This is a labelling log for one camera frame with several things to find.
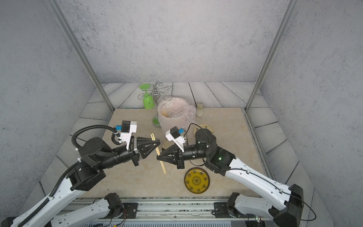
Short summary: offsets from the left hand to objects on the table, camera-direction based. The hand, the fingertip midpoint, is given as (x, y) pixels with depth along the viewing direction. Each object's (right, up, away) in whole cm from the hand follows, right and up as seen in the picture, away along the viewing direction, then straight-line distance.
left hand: (158, 145), depth 50 cm
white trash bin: (+7, +7, +37) cm, 38 cm away
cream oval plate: (+23, +4, +58) cm, 63 cm away
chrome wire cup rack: (-11, +20, +47) cm, 52 cm away
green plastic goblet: (-18, +22, +53) cm, 60 cm away
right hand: (0, -6, +4) cm, 7 cm away
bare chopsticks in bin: (-5, +13, +49) cm, 50 cm away
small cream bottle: (+20, +14, +61) cm, 65 cm away
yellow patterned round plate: (+16, -26, +33) cm, 45 cm away
